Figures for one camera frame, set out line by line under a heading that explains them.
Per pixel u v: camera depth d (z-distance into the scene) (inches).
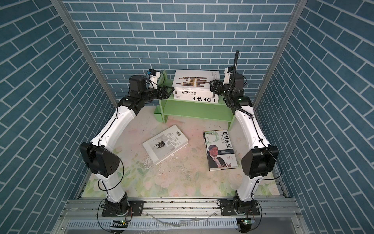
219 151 35.9
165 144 36.9
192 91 32.4
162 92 27.3
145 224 30.3
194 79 32.6
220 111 39.6
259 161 18.4
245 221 28.3
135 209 29.1
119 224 28.4
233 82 22.9
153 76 26.9
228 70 27.5
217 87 27.6
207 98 33.1
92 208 29.7
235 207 26.3
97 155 18.2
